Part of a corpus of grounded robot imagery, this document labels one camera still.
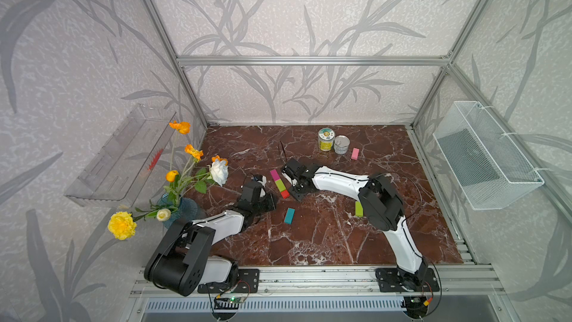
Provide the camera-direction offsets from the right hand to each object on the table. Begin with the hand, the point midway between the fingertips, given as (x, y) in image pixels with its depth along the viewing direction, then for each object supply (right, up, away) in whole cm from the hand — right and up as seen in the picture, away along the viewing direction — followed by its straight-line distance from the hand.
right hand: (298, 188), depth 96 cm
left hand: (-8, -3, -5) cm, 10 cm away
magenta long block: (-10, +6, +3) cm, 12 cm away
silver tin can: (+21, +19, +10) cm, 30 cm away
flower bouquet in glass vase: (-40, 0, -23) cm, 46 cm away
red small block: (-6, -2, -2) cm, 6 cm away
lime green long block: (-8, +1, 0) cm, 8 cm away
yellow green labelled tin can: (+14, +23, +9) cm, 28 cm away
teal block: (-3, -10, -7) cm, 12 cm away
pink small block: (+28, +15, +12) cm, 34 cm away
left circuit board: (-22, -33, -24) cm, 46 cm away
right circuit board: (+40, -35, -22) cm, 58 cm away
